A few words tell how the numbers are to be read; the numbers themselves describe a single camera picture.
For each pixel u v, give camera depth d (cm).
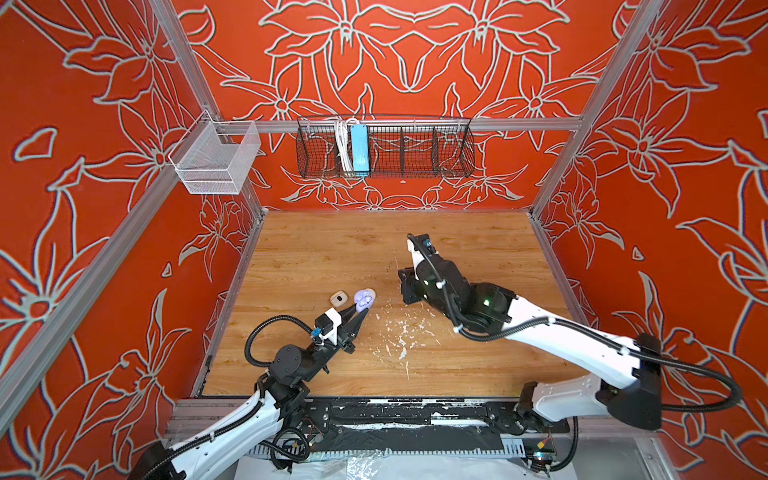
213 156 93
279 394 60
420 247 59
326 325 57
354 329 68
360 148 90
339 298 91
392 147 98
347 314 67
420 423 73
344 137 88
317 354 62
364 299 68
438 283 47
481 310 47
